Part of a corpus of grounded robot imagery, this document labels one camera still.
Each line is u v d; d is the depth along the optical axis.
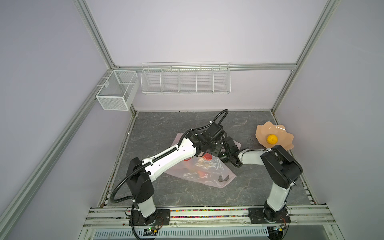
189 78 0.99
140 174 0.46
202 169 0.76
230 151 0.77
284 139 1.02
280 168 0.50
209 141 0.58
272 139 0.98
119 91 0.99
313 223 0.74
